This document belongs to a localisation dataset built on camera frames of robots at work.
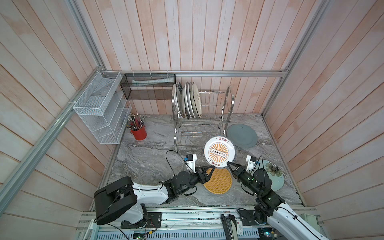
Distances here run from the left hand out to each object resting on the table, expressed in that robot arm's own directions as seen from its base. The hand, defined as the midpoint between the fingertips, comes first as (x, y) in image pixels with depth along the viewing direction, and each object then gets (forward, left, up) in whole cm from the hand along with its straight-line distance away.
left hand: (212, 170), depth 74 cm
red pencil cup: (+31, +46, -10) cm, 56 cm away
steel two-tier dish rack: (+37, -5, +10) cm, 39 cm away
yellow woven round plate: (0, -6, -16) cm, 17 cm away
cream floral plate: (+37, +7, +14) cm, 40 cm away
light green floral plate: (+7, -41, -16) cm, 44 cm away
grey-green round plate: (+34, -28, -16) cm, 47 cm away
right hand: (+5, -8, 0) cm, 9 cm away
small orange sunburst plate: (+11, -4, +1) cm, 12 cm away
